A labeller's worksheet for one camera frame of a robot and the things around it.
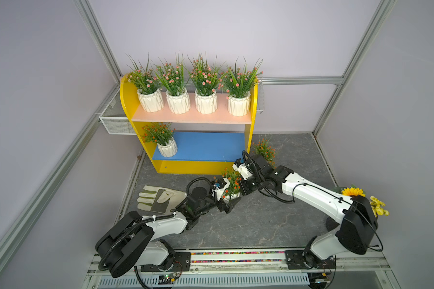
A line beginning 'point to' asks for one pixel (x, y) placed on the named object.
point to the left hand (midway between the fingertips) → (233, 190)
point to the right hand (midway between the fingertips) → (235, 187)
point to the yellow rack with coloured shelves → (198, 153)
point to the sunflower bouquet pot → (377, 205)
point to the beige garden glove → (159, 200)
